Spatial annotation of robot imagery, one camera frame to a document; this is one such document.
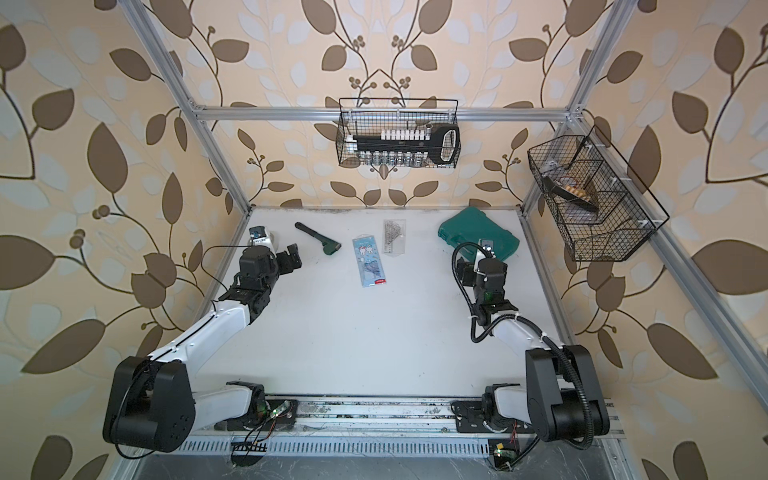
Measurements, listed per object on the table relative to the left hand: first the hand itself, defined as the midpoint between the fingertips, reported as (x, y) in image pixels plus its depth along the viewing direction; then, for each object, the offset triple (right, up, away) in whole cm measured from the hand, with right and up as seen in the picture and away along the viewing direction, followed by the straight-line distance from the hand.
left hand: (276, 245), depth 86 cm
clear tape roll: (+1, +3, -12) cm, 12 cm away
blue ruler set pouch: (+25, -6, +19) cm, 32 cm away
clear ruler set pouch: (+34, +2, +26) cm, 43 cm away
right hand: (+60, -4, +4) cm, 60 cm away
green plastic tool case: (+64, +7, +26) cm, 69 cm away
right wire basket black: (+87, +10, -11) cm, 88 cm away
